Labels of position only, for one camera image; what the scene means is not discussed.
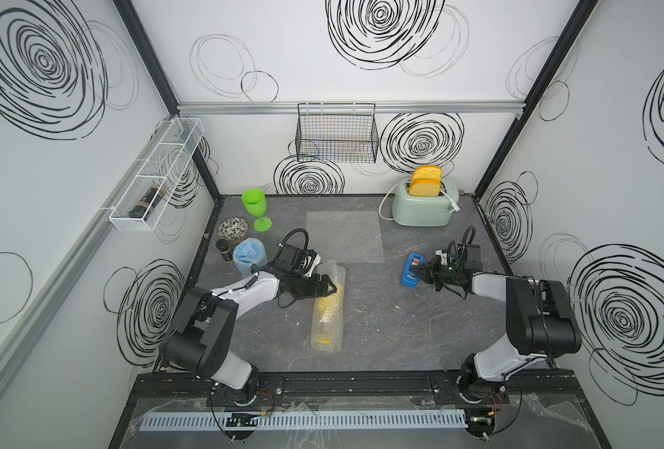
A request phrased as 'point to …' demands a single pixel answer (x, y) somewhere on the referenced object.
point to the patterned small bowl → (233, 229)
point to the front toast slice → (425, 187)
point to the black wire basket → (337, 133)
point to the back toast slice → (426, 172)
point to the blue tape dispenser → (409, 278)
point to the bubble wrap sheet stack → (347, 237)
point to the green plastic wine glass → (255, 203)
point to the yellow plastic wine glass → (328, 318)
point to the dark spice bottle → (223, 247)
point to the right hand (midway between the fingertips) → (413, 268)
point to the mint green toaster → (423, 210)
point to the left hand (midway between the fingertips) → (326, 291)
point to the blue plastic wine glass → (249, 252)
